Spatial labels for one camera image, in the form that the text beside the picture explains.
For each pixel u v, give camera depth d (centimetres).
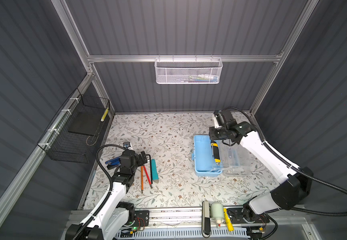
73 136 72
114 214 58
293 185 40
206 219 70
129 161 64
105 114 82
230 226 71
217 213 69
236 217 74
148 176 87
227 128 59
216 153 89
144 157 78
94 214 44
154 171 89
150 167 91
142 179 87
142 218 72
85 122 74
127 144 73
